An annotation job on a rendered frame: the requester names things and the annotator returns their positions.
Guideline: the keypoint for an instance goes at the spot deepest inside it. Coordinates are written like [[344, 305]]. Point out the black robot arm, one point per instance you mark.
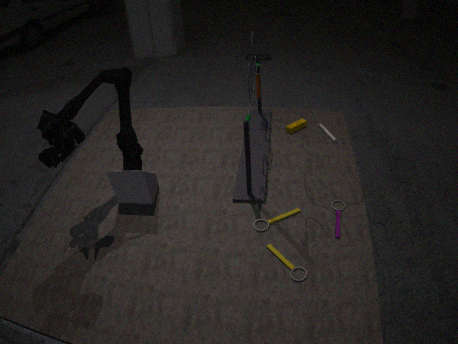
[[50, 124]]

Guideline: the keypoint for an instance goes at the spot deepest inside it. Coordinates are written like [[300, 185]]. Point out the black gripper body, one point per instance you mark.
[[71, 133]]

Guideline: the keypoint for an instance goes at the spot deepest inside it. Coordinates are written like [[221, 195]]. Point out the grey loop with yellow handle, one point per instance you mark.
[[276, 219], [286, 262]]

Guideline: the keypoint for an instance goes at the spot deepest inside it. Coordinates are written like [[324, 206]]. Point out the grey flat bar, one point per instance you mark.
[[326, 132]]

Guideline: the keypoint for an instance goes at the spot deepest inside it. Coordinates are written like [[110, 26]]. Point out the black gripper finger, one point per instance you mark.
[[54, 157], [66, 148]]

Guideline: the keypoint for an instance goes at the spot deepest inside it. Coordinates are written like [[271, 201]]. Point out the yellow rectangular block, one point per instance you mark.
[[295, 126]]

